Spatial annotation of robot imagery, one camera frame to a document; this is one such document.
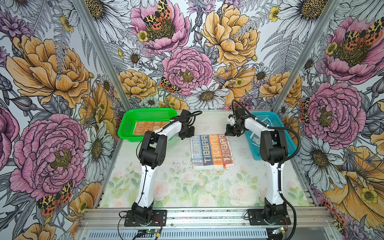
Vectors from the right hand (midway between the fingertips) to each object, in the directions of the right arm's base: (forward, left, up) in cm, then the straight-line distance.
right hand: (226, 136), depth 103 cm
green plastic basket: (+16, +68, +5) cm, 70 cm away
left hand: (0, +25, 0) cm, 25 cm away
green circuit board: (-51, +43, -2) cm, 67 cm away
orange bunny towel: (+9, +60, +1) cm, 61 cm away
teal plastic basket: (+9, -34, +4) cm, 36 cm away
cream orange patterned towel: (-10, +11, -1) cm, 15 cm away
